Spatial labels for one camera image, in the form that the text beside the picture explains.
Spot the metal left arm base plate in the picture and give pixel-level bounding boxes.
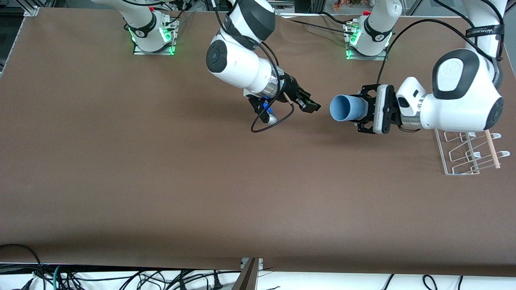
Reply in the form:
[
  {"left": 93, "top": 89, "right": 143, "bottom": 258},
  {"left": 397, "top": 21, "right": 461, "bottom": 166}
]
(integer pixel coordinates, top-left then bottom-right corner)
[{"left": 345, "top": 22, "right": 389, "bottom": 61}]

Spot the short black table cable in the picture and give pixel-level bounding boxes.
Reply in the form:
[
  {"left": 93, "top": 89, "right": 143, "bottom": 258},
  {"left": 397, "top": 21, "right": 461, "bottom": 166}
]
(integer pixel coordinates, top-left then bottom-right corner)
[{"left": 320, "top": 11, "right": 355, "bottom": 27}]

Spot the orange red clutter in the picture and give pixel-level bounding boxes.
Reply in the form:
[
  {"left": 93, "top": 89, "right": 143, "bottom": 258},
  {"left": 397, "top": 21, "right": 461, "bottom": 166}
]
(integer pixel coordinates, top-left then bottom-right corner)
[{"left": 333, "top": 0, "right": 363, "bottom": 10}]

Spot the long black table cable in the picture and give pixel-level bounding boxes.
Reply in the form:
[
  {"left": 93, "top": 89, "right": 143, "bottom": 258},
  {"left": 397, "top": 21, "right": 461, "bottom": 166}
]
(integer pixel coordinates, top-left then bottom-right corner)
[{"left": 282, "top": 17, "right": 357, "bottom": 37}]

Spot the black looped floor cable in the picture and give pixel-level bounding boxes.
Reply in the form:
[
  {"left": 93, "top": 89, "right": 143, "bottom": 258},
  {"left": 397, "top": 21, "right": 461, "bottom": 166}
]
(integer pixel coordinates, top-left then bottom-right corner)
[{"left": 0, "top": 244, "right": 45, "bottom": 290}]

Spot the brown table cover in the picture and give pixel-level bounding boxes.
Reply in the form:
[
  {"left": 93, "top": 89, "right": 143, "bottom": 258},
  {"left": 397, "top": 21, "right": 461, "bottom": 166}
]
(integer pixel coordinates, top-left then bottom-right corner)
[{"left": 0, "top": 8, "right": 516, "bottom": 278}]

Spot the white wire cup rack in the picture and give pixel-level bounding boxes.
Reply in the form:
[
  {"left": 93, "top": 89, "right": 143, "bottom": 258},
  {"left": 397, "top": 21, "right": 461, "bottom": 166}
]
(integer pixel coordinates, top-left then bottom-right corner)
[{"left": 435, "top": 129, "right": 510, "bottom": 176}]

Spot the wooden rack rod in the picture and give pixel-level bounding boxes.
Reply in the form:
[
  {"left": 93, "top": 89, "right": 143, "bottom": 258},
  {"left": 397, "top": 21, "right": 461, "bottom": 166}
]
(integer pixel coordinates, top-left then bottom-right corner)
[{"left": 486, "top": 130, "right": 501, "bottom": 169}]

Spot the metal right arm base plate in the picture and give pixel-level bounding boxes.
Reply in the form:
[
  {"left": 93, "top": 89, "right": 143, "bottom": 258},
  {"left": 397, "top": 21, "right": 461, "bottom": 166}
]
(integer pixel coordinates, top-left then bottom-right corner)
[{"left": 133, "top": 16, "right": 179, "bottom": 56}]

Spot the metal profile bracket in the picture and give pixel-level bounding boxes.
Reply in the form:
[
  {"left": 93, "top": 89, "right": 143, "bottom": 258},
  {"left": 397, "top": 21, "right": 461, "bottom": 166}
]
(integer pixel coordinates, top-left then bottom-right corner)
[{"left": 232, "top": 258, "right": 263, "bottom": 290}]

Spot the blue cup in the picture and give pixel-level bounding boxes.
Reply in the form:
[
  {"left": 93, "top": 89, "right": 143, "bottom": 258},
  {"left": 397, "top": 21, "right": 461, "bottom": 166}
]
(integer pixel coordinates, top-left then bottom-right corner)
[{"left": 330, "top": 95, "right": 369, "bottom": 122}]

